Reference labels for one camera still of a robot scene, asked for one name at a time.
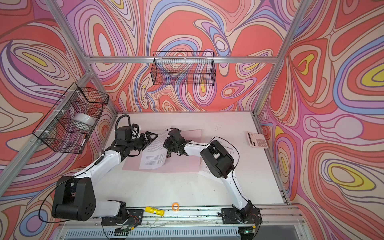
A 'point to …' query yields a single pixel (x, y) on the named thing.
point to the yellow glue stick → (151, 210)
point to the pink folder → (178, 163)
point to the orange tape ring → (172, 206)
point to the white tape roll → (85, 118)
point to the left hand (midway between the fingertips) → (156, 137)
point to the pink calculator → (257, 140)
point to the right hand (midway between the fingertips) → (163, 146)
